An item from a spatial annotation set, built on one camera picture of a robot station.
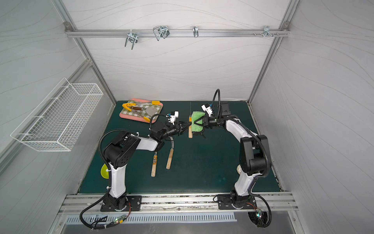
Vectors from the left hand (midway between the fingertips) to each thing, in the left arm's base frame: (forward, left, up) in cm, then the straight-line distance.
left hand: (193, 126), depth 81 cm
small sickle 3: (-4, +1, -4) cm, 5 cm away
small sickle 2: (-14, +14, -18) cm, 27 cm away
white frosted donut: (-17, -27, -18) cm, 37 cm away
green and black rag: (+5, -1, +3) cm, 6 cm away
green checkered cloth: (+26, +39, -19) cm, 51 cm away
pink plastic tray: (+20, +42, -20) cm, 51 cm away
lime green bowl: (-22, +51, -18) cm, 58 cm away
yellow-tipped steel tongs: (+31, +54, -16) cm, 64 cm away
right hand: (+4, -1, -3) cm, 4 cm away
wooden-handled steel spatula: (+28, +34, -20) cm, 48 cm away
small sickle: (-18, +23, -18) cm, 34 cm away
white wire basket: (-8, +65, +12) cm, 67 cm away
